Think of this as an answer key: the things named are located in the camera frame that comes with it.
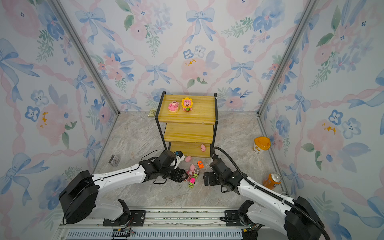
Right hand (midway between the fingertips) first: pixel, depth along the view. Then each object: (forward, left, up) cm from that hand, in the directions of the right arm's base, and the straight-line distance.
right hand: (210, 175), depth 84 cm
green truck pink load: (-3, +10, -2) cm, 10 cm away
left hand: (-1, +14, +4) cm, 14 cm away
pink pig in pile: (+5, +11, -2) cm, 12 cm away
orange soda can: (-4, -31, +6) cm, 32 cm away
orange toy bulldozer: (+8, +5, -2) cm, 10 cm away
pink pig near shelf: (+11, +13, -1) cm, 17 cm away
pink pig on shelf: (+19, +4, -1) cm, 19 cm away
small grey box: (+8, +57, +1) cm, 58 cm away
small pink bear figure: (+1, +12, 0) cm, 12 cm away
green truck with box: (+1, +8, -1) cm, 8 cm away
